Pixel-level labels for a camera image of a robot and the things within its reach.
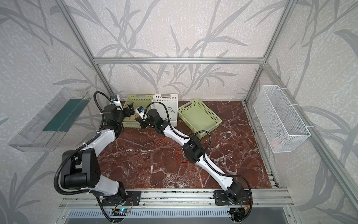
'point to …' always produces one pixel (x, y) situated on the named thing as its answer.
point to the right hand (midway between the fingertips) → (137, 114)
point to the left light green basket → (143, 100)
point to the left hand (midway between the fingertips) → (126, 99)
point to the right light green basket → (198, 117)
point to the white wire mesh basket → (282, 130)
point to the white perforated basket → (170, 102)
